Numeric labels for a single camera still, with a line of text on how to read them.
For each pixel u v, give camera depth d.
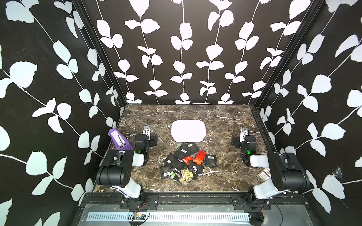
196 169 0.84
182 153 0.91
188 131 0.97
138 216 0.71
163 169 0.86
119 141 0.86
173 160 0.88
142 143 0.72
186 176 0.81
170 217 0.70
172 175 0.83
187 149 0.94
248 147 0.73
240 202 0.73
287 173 0.46
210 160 0.88
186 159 0.89
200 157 0.88
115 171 0.46
